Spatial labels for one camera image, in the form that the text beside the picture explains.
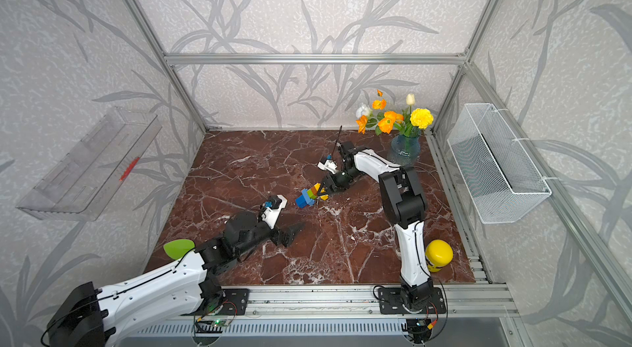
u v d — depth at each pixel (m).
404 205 0.56
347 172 0.84
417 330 0.72
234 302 0.73
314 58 1.71
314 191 0.91
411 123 0.83
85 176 0.67
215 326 0.72
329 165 0.91
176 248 0.83
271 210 0.65
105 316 0.42
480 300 0.75
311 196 0.92
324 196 0.91
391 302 0.73
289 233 0.69
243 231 0.58
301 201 0.93
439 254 0.72
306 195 0.93
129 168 0.68
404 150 0.99
